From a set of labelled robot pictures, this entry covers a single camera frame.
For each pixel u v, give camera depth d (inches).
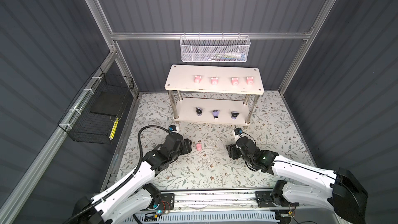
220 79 31.0
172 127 27.9
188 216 27.8
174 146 23.3
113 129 26.8
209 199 29.7
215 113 38.3
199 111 37.9
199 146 35.7
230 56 35.9
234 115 37.7
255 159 23.9
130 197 22.5
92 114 28.6
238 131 28.5
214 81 29.8
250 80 29.8
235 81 29.7
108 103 29.8
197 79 30.3
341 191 16.5
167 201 28.6
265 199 29.0
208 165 33.3
